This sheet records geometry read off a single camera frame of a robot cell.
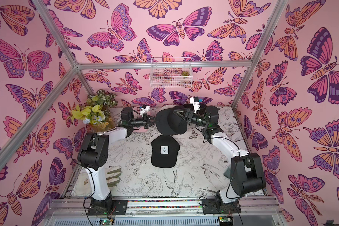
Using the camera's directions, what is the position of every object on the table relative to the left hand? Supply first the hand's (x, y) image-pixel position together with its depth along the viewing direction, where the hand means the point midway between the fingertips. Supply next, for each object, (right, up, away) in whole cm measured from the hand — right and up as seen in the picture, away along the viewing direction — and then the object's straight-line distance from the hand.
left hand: (160, 120), depth 87 cm
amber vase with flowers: (-39, +5, 0) cm, 40 cm away
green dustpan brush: (+41, -32, -2) cm, 52 cm away
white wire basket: (+8, +33, +8) cm, 35 cm away
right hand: (+10, +4, -12) cm, 16 cm away
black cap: (+5, -1, +1) cm, 6 cm away
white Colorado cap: (+5, +11, +22) cm, 25 cm away
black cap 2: (+2, -20, +3) cm, 20 cm away
